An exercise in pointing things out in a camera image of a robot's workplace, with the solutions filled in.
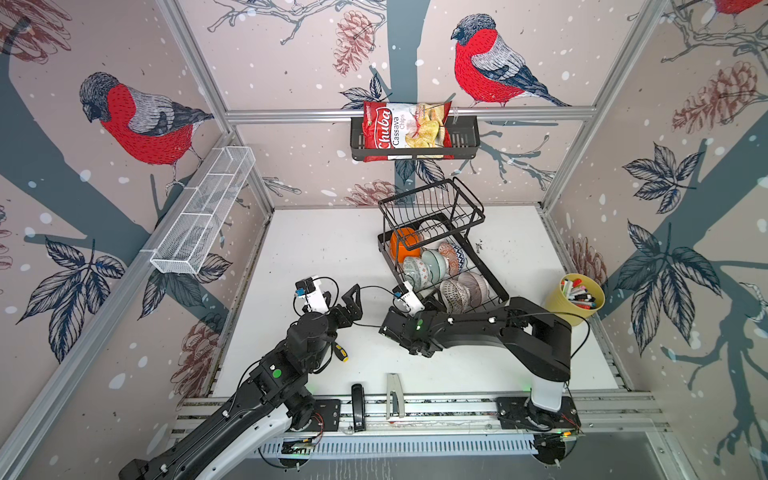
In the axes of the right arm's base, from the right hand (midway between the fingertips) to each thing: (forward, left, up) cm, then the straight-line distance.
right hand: (429, 303), depth 86 cm
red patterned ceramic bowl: (+15, -8, +3) cm, 17 cm away
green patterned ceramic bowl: (+9, +4, +3) cm, 10 cm away
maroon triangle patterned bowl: (0, -8, +2) cm, 8 cm away
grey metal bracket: (-21, +10, -6) cm, 24 cm away
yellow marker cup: (+3, -43, 0) cm, 43 cm away
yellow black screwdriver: (-14, +25, -5) cm, 29 cm away
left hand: (-6, +21, +16) cm, 27 cm away
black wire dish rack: (+9, +1, +17) cm, 19 cm away
